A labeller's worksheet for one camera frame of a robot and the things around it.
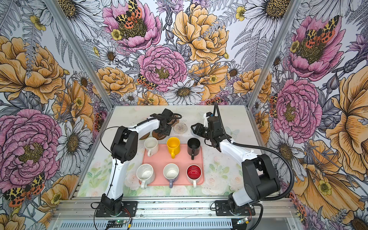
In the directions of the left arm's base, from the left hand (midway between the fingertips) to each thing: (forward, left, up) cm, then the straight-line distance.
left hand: (162, 134), depth 103 cm
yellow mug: (-10, -9, +1) cm, 13 cm away
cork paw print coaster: (0, -9, +14) cm, 17 cm away
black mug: (-13, -22, +3) cm, 25 cm away
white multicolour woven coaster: (+6, -13, -1) cm, 14 cm away
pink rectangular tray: (-19, -15, -2) cm, 24 cm away
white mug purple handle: (-27, -8, +1) cm, 28 cm away
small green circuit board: (-51, +16, -1) cm, 53 cm away
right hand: (-8, -21, +14) cm, 27 cm away
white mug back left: (-11, +6, +4) cm, 13 cm away
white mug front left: (-28, +7, 0) cm, 29 cm away
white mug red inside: (-28, -21, 0) cm, 35 cm away
